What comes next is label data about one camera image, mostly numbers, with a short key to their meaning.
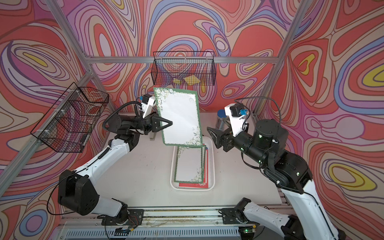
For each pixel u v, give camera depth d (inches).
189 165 35.7
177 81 32.3
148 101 20.9
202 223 28.8
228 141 17.2
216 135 16.8
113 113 46.9
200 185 33.0
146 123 21.0
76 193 16.3
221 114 36.4
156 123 22.0
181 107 19.2
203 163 35.9
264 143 12.9
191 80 35.8
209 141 19.0
